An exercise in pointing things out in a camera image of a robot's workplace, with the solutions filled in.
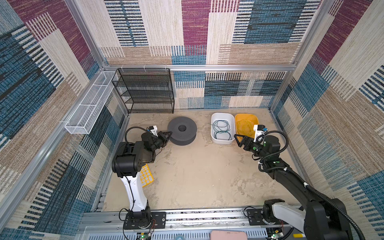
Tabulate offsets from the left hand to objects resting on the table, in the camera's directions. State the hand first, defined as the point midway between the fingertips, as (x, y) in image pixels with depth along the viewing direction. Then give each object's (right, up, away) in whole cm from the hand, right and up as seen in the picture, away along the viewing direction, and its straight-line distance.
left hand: (173, 130), depth 96 cm
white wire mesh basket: (-54, +6, -6) cm, 55 cm away
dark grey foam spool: (+7, 0, +5) cm, 9 cm away
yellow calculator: (-14, -26, -10) cm, 31 cm away
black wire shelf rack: (-22, +28, +13) cm, 38 cm away
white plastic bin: (+33, -5, +7) cm, 34 cm away
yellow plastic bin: (+55, +9, +12) cm, 57 cm away
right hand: (+37, -4, -14) cm, 40 cm away
